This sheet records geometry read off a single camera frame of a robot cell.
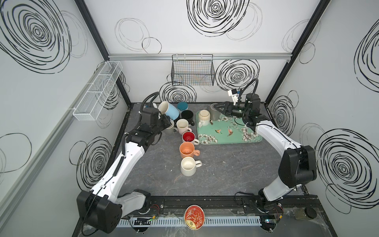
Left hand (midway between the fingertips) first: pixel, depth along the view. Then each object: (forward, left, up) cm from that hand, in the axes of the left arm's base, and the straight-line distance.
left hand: (171, 117), depth 76 cm
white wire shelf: (+11, +51, -5) cm, 52 cm away
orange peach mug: (-5, -8, -25) cm, 27 cm away
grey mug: (+23, -27, -24) cm, 43 cm away
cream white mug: (+3, -10, -22) cm, 24 cm away
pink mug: (+10, -4, -22) cm, 24 cm away
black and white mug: (+19, -7, -20) cm, 28 cm away
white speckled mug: (-15, -9, -27) cm, 32 cm away
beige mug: (+17, -19, -20) cm, 32 cm away
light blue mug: (+4, +3, +3) cm, 6 cm away
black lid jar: (-38, -63, -19) cm, 75 cm away
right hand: (+6, -22, +2) cm, 23 cm away
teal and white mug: (+30, -2, -23) cm, 38 cm away
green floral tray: (+12, -35, -27) cm, 46 cm away
